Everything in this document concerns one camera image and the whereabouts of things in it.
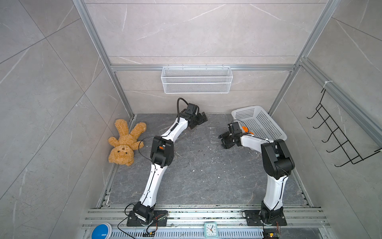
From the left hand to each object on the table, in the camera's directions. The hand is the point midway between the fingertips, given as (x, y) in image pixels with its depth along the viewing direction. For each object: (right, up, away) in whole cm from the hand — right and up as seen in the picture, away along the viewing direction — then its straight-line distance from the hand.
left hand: (206, 118), depth 102 cm
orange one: (+32, -8, +12) cm, 35 cm away
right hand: (+9, -14, -1) cm, 17 cm away
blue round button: (-52, -55, -33) cm, 83 cm away
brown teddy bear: (-52, -22, -14) cm, 58 cm away
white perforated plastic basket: (+42, -2, +13) cm, 44 cm away
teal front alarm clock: (-1, -55, -33) cm, 64 cm away
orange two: (+35, -11, +6) cm, 37 cm away
